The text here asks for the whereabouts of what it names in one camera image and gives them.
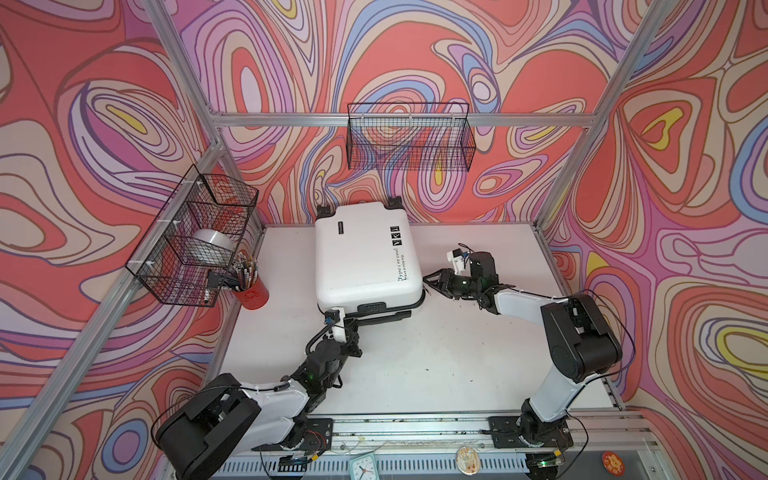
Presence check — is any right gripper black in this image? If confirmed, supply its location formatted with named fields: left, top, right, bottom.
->
left=420, top=266, right=480, bottom=299

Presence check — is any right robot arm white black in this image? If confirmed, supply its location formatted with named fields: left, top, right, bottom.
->
left=423, top=269, right=623, bottom=448

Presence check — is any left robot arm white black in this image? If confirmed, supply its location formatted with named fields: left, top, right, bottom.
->
left=153, top=320, right=362, bottom=479

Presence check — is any red pen cup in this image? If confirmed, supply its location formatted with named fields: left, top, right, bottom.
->
left=229, top=252, right=269, bottom=311

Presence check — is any small white clock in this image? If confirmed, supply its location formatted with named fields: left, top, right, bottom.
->
left=348, top=453, right=380, bottom=480

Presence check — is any round food badge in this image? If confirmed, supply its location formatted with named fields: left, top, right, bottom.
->
left=455, top=446, right=481, bottom=476

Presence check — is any red round sticker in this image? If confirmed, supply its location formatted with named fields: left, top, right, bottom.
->
left=601, top=451, right=626, bottom=477

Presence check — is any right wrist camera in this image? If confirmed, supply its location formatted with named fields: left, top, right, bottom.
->
left=447, top=249, right=498, bottom=283

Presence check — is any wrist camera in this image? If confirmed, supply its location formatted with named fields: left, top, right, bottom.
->
left=447, top=249, right=498, bottom=283
left=324, top=308, right=347, bottom=344

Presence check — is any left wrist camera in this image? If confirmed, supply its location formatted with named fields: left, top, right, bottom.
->
left=324, top=308, right=347, bottom=344

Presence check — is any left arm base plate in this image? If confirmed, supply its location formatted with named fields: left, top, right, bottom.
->
left=252, top=417, right=334, bottom=453

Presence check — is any black wire basket on back wall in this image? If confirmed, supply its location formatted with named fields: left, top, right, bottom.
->
left=346, top=100, right=476, bottom=172

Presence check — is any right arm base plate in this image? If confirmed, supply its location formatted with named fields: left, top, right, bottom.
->
left=485, top=413, right=574, bottom=450

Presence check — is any black wire basket on left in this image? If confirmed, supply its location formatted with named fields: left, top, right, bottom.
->
left=125, top=166, right=259, bottom=307

